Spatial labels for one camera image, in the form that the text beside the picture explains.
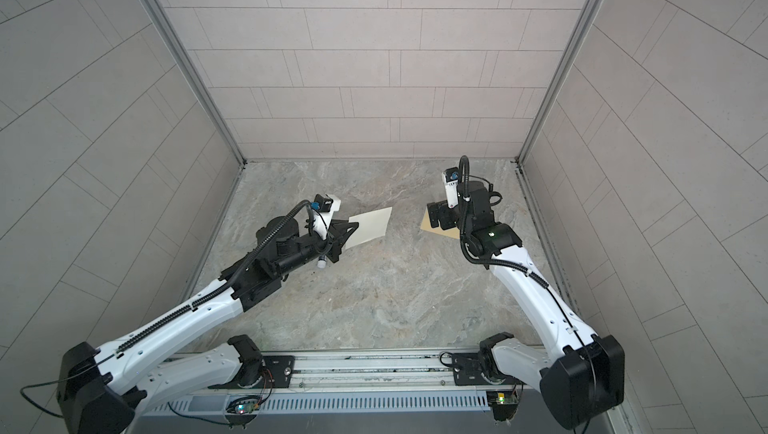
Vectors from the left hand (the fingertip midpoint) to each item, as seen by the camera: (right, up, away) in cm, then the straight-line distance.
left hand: (363, 223), depth 68 cm
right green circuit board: (+32, -41, 0) cm, 53 cm away
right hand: (+20, +5, +11) cm, 23 cm away
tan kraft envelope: (+21, -2, +2) cm, 21 cm away
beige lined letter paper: (+2, -1, +3) cm, 3 cm away
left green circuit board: (-26, -39, -4) cm, 47 cm away
